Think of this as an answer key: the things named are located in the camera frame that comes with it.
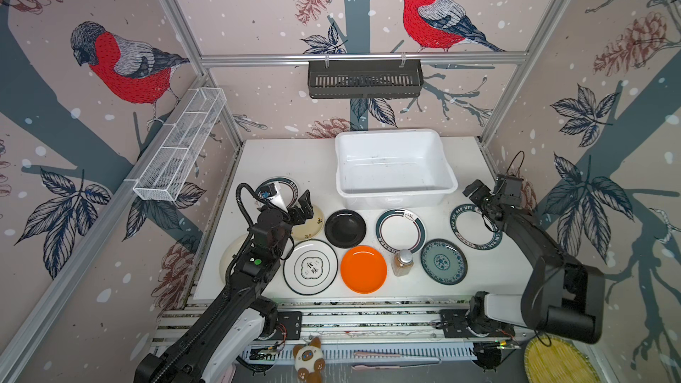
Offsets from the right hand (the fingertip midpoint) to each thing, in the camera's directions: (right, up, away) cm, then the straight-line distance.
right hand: (476, 196), depth 88 cm
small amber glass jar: (-28, -18, -12) cm, 35 cm away
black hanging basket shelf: (-37, +45, +16) cm, 61 cm away
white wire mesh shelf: (-94, +10, -17) cm, 96 cm away
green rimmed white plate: (-26, -12, +4) cm, 29 cm away
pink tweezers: (-35, -40, -19) cm, 56 cm away
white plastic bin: (-25, +9, +25) cm, 36 cm away
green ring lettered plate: (+1, -12, +8) cm, 15 cm away
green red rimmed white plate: (-68, +1, +16) cm, 70 cm away
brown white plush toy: (-54, -39, -23) cm, 70 cm away
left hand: (-60, +2, -12) cm, 61 cm away
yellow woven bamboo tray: (+10, -40, -21) cm, 46 cm away
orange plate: (-39, -23, -6) cm, 46 cm away
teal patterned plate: (-12, -21, -3) cm, 25 cm away
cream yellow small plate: (-57, -12, +4) cm, 59 cm away
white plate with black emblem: (-57, -22, -4) cm, 61 cm away
